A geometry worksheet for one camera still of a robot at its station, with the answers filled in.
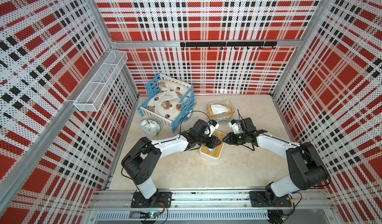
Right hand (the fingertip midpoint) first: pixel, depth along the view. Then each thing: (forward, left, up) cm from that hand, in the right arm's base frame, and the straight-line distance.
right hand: (226, 139), depth 89 cm
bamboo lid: (+20, +9, 0) cm, 22 cm away
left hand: (-2, +4, +3) cm, 6 cm away
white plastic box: (-9, +7, 0) cm, 11 cm away
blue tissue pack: (-6, +10, 0) cm, 12 cm away
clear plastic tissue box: (+16, -1, -2) cm, 17 cm away
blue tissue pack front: (+23, +3, +1) cm, 23 cm away
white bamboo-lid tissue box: (+3, +4, 0) cm, 5 cm away
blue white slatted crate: (+26, +24, +4) cm, 36 cm away
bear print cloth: (+27, +40, +3) cm, 49 cm away
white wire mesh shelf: (+23, +86, +14) cm, 90 cm away
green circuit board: (-37, +40, -4) cm, 55 cm away
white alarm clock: (+7, +47, +4) cm, 48 cm away
